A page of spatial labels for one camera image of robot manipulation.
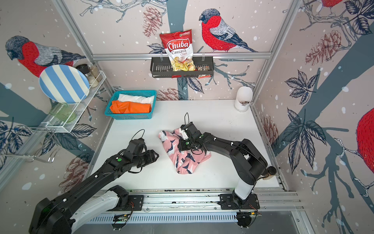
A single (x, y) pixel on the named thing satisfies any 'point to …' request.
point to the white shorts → (140, 99)
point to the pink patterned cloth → (183, 160)
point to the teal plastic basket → (129, 116)
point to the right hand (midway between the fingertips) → (178, 145)
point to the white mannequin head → (244, 97)
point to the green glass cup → (62, 111)
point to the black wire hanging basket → (161, 68)
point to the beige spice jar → (95, 77)
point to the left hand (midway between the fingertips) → (158, 154)
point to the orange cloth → (127, 107)
